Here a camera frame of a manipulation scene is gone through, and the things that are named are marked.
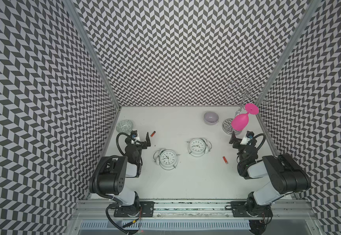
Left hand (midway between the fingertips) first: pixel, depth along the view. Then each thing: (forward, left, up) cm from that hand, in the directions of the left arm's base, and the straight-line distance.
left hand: (140, 133), depth 91 cm
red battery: (+5, -6, -8) cm, 11 cm away
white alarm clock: (-15, -17, -5) cm, 24 cm away
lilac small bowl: (+18, -48, -8) cm, 52 cm away
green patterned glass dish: (+10, +14, -7) cm, 19 cm away
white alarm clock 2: (-6, -37, -7) cm, 38 cm away
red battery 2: (-13, -53, -11) cm, 56 cm away
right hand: (-1, -62, 0) cm, 62 cm away
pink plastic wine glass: (+1, -59, +10) cm, 60 cm away
